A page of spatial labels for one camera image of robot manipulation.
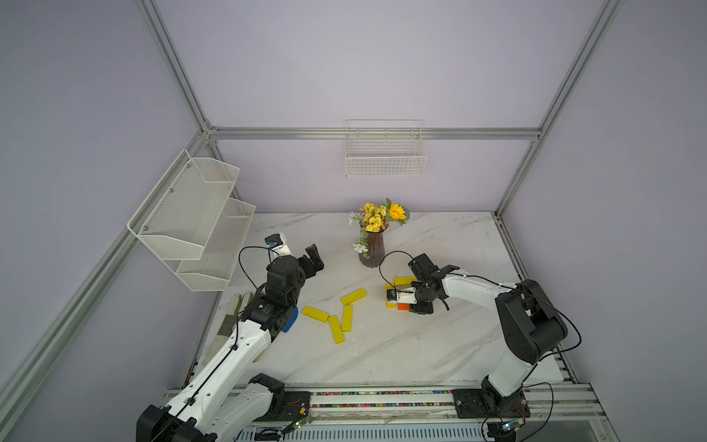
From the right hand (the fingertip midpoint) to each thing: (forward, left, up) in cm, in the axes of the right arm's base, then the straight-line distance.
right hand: (416, 302), depth 94 cm
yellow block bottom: (+8, +3, +2) cm, 9 cm away
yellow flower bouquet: (+15, +14, +28) cm, 34 cm away
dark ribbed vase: (+17, +14, +12) cm, 25 cm away
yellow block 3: (-6, +24, 0) cm, 25 cm away
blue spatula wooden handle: (-6, +43, 0) cm, 43 cm away
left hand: (+4, +36, +24) cm, 44 cm away
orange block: (-3, +5, +2) cm, 6 cm away
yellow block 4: (-2, +10, +2) cm, 10 cm away
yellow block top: (+2, +22, +1) cm, 22 cm away
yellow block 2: (-9, +28, +1) cm, 29 cm away
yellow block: (-4, +35, +1) cm, 35 cm away
